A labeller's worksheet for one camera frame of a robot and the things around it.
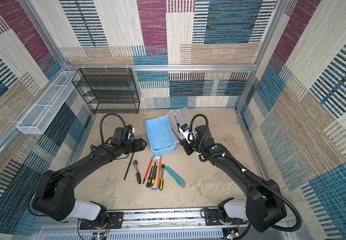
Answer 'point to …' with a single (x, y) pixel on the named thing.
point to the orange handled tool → (160, 170)
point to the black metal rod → (129, 166)
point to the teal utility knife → (180, 181)
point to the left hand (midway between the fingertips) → (142, 142)
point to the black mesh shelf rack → (108, 90)
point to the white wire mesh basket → (39, 118)
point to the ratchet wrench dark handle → (138, 176)
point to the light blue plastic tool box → (163, 132)
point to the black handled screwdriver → (178, 125)
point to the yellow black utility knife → (151, 178)
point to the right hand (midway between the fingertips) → (183, 143)
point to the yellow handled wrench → (163, 166)
